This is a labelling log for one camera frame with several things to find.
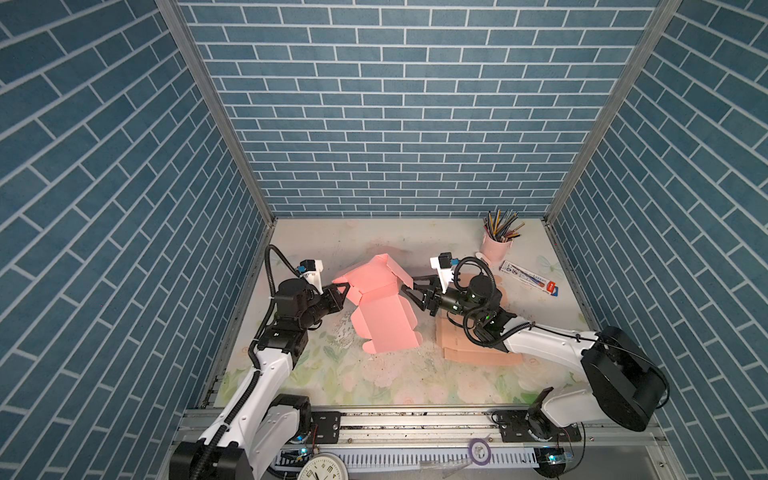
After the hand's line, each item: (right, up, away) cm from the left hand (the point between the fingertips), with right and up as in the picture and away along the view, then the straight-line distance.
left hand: (351, 285), depth 79 cm
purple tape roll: (+32, -39, -9) cm, 51 cm away
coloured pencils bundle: (+49, +18, +25) cm, 58 cm away
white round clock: (-4, -38, -14) cm, 41 cm away
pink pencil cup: (+46, +9, +24) cm, 52 cm away
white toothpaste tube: (+58, 0, +23) cm, 62 cm away
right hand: (+14, +1, -5) cm, 15 cm away
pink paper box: (+9, -8, -1) cm, 12 cm away
